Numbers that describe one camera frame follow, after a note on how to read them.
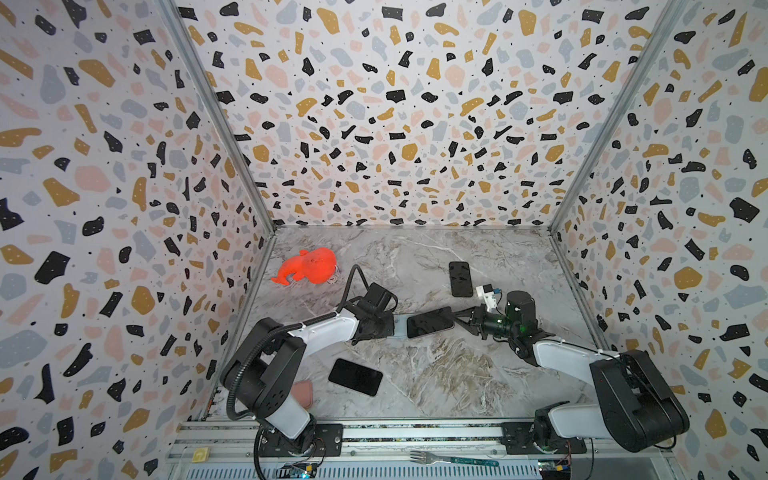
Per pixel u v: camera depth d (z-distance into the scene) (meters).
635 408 0.43
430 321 0.99
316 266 1.00
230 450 0.73
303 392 0.82
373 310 0.71
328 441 0.73
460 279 1.16
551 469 0.72
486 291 0.84
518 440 0.73
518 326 0.70
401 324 0.92
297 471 0.70
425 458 0.71
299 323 0.50
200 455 0.70
